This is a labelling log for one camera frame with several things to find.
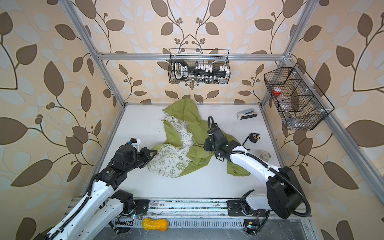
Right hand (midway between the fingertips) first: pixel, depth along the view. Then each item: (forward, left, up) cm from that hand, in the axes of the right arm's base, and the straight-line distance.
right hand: (207, 144), depth 85 cm
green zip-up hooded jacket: (0, +14, -11) cm, 18 cm away
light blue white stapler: (+29, -32, -7) cm, 43 cm away
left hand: (-6, +27, +5) cm, 28 cm away
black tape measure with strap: (+9, -32, -9) cm, 34 cm away
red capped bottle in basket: (+19, -38, +23) cm, 48 cm away
